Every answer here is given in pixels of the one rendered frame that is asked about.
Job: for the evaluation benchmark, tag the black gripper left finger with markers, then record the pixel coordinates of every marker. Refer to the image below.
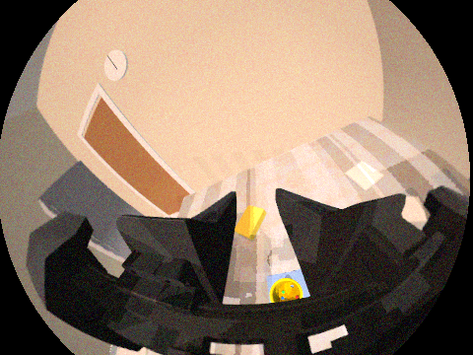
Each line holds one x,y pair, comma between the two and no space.
205,240

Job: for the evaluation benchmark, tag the white flat pad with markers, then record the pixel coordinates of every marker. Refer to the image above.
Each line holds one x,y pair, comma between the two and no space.
364,175

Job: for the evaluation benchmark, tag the cream flat block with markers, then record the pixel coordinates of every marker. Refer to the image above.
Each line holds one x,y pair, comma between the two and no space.
413,211

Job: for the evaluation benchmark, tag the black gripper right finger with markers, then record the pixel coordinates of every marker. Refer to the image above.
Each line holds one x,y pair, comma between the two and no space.
323,235

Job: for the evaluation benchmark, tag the yellow block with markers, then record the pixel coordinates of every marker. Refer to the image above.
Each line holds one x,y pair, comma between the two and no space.
251,221

